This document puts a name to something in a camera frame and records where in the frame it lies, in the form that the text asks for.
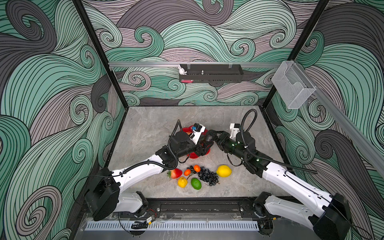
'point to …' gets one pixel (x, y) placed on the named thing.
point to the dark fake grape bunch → (208, 176)
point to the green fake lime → (196, 183)
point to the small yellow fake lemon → (182, 182)
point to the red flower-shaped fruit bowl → (192, 155)
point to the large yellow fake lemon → (223, 171)
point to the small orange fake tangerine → (187, 172)
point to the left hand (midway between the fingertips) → (209, 139)
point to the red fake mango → (175, 173)
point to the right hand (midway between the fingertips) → (210, 135)
